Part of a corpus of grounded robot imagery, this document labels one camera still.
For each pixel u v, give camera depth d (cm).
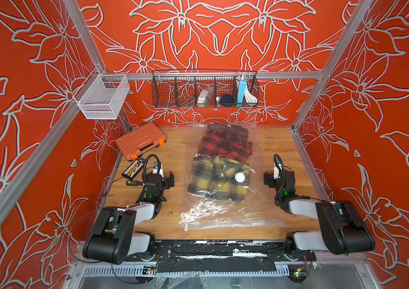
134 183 92
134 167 98
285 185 69
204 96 91
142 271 71
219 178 93
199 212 83
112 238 43
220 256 73
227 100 94
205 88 95
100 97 92
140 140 107
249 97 91
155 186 67
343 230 43
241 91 88
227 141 107
